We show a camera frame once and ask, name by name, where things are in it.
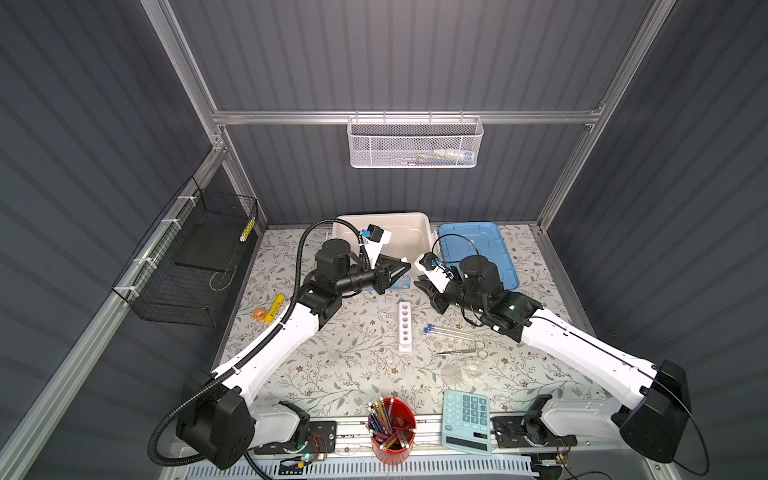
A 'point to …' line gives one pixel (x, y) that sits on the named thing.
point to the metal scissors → (482, 354)
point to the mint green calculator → (466, 421)
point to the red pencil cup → (392, 427)
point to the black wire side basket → (181, 272)
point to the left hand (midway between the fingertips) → (408, 264)
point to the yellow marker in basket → (247, 230)
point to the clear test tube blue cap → (432, 328)
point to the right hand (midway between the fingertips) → (422, 280)
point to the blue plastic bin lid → (462, 240)
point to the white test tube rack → (405, 327)
